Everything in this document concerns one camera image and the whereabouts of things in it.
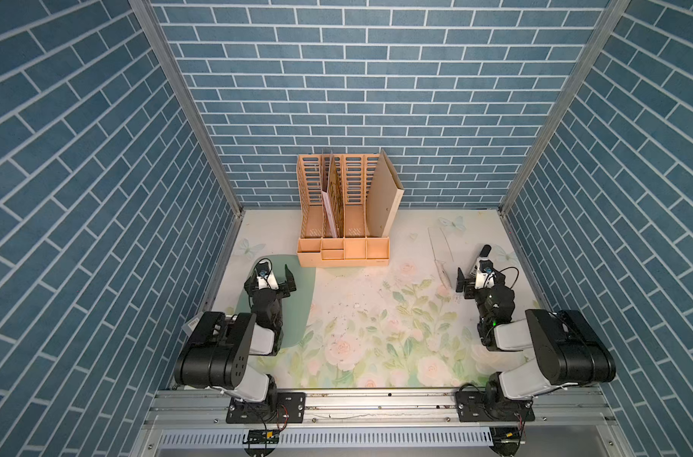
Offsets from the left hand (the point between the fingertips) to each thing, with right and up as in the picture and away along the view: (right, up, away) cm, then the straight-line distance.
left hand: (278, 267), depth 89 cm
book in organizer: (+17, +24, +8) cm, 30 cm away
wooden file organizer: (+21, +22, +30) cm, 43 cm away
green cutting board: (+6, -14, +2) cm, 15 cm away
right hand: (+64, -1, +2) cm, 64 cm away
